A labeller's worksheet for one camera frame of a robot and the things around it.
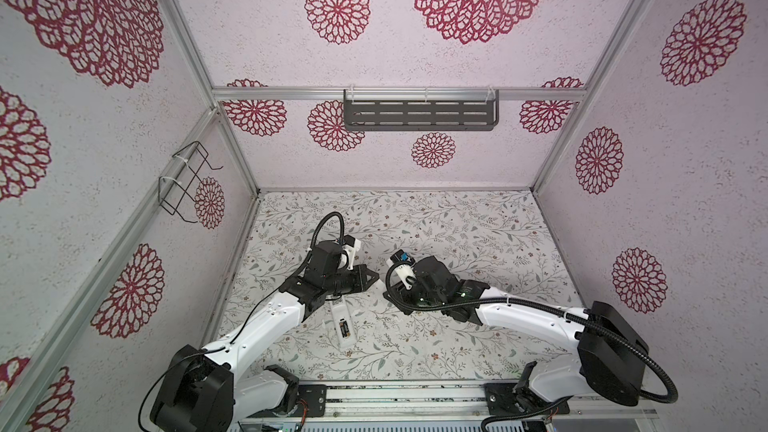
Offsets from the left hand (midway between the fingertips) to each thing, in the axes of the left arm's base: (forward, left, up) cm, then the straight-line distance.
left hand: (378, 281), depth 80 cm
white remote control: (-3, +11, -12) cm, 16 cm away
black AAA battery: (-9, +10, -11) cm, 17 cm away
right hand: (-2, -2, 0) cm, 3 cm away
